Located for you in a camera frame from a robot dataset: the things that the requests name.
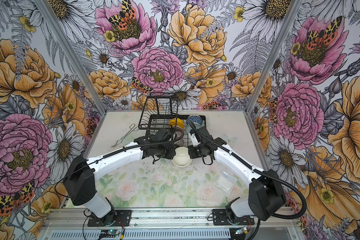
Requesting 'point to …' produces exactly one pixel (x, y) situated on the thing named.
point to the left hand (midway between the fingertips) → (172, 157)
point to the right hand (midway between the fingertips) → (191, 157)
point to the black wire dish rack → (160, 111)
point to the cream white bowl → (182, 158)
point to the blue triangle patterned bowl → (194, 118)
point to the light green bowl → (188, 127)
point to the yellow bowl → (176, 121)
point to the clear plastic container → (226, 182)
